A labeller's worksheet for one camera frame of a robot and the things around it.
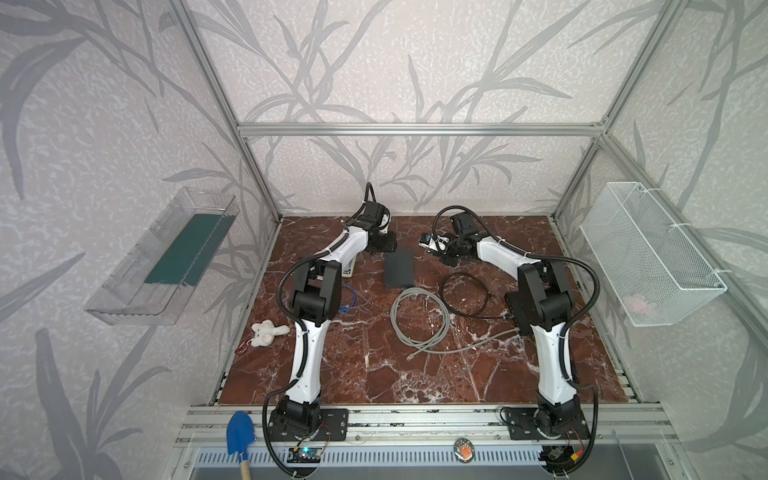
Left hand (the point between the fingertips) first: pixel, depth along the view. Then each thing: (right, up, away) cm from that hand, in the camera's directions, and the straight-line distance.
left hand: (396, 235), depth 104 cm
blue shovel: (-38, -50, -31) cm, 70 cm away
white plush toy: (-38, -29, -17) cm, 50 cm away
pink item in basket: (+60, -18, -31) cm, 70 cm away
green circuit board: (-22, -54, -32) cm, 67 cm away
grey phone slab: (-17, -12, -2) cm, 20 cm away
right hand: (+15, -2, +1) cm, 15 cm away
